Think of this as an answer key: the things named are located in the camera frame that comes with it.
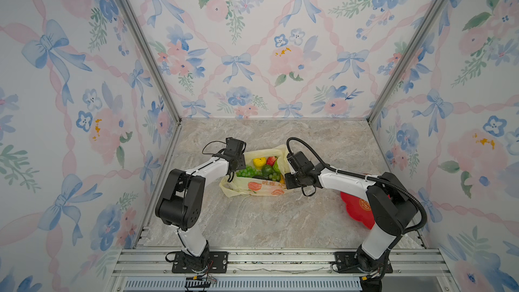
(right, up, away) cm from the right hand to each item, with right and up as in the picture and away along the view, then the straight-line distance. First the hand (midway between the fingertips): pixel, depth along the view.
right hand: (288, 180), depth 92 cm
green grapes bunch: (-18, +3, +1) cm, 19 cm away
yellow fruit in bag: (-13, +8, +3) cm, 16 cm away
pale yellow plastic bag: (-12, -1, -6) cm, 13 cm away
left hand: (-24, +8, +5) cm, 26 cm away
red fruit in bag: (-8, +9, +5) cm, 12 cm away
